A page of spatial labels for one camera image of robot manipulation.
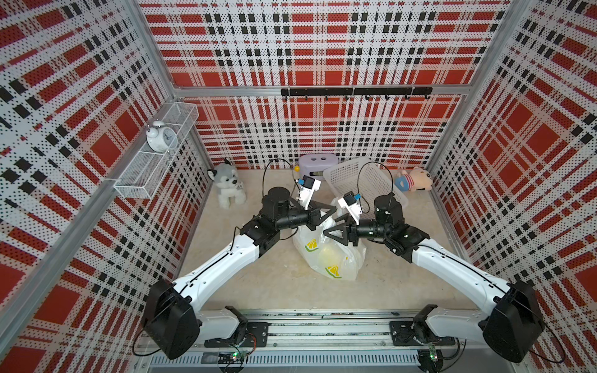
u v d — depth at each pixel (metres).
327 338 0.74
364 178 1.16
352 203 0.64
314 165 1.11
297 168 1.15
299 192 0.63
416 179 1.08
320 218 0.66
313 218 0.61
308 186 0.63
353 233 0.63
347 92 0.88
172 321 0.39
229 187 0.99
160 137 0.70
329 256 0.83
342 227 0.64
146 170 0.91
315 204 0.64
